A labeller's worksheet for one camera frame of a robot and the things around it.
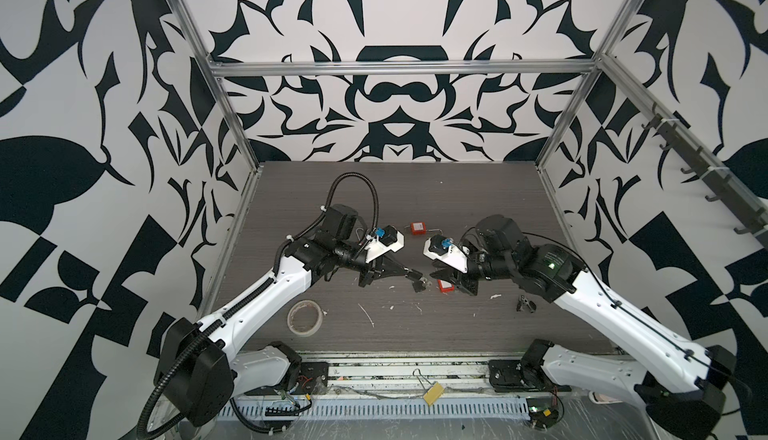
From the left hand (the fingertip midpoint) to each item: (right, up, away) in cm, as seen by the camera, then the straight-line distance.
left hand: (406, 264), depth 70 cm
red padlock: (+6, +5, +29) cm, 30 cm away
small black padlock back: (+2, -2, -1) cm, 3 cm away
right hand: (+6, +1, -2) cm, 7 cm away
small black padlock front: (+5, -11, +19) cm, 22 cm away
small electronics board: (+32, -35, +1) cm, 47 cm away
